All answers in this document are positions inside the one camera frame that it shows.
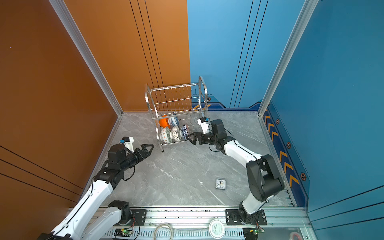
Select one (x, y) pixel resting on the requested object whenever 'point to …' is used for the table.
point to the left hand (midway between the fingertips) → (148, 146)
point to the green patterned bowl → (165, 135)
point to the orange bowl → (164, 122)
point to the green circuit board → (123, 232)
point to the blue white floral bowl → (173, 121)
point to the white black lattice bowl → (175, 134)
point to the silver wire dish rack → (177, 110)
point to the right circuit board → (258, 230)
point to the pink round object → (295, 236)
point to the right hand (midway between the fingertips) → (192, 136)
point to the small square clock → (220, 183)
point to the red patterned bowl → (185, 130)
